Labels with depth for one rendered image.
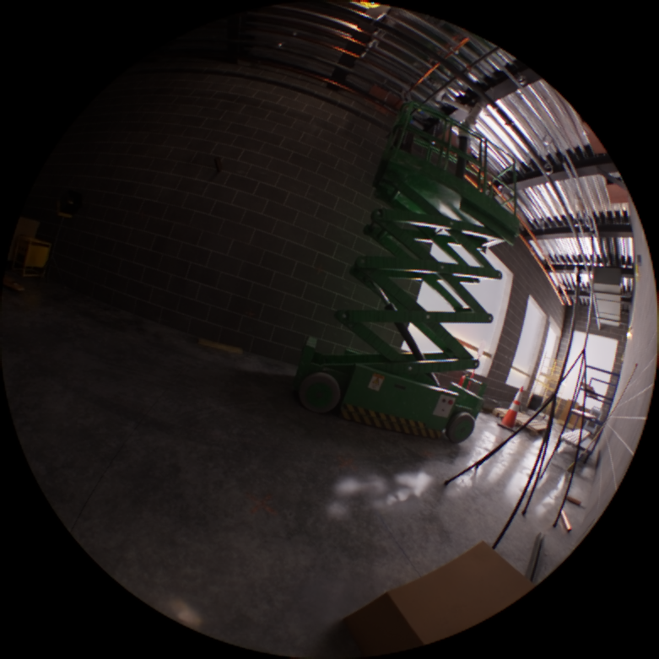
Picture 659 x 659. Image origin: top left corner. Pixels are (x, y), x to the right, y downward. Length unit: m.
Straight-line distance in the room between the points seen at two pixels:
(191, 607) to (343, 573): 0.46
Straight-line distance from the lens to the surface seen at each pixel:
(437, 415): 2.11
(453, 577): 0.71
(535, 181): 5.07
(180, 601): 0.75
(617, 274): 6.75
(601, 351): 10.76
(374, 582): 0.90
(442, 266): 2.09
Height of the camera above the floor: 0.73
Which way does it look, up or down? 3 degrees down
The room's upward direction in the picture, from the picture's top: 19 degrees clockwise
